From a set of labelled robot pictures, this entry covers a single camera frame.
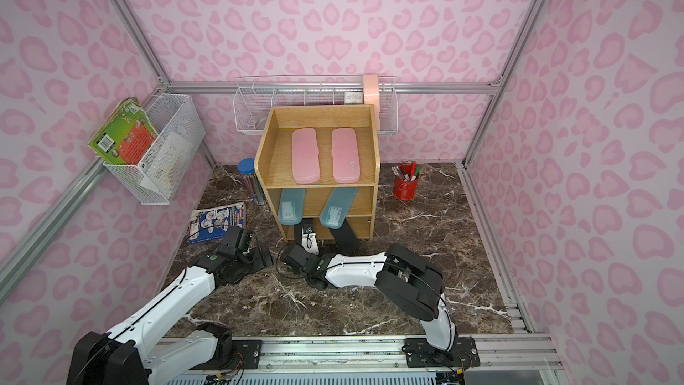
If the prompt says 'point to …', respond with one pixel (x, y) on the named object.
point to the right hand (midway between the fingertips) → (300, 255)
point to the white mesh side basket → (181, 132)
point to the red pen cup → (405, 181)
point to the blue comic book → (211, 223)
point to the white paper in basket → (166, 167)
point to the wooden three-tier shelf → (273, 163)
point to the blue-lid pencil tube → (247, 167)
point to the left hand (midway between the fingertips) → (261, 256)
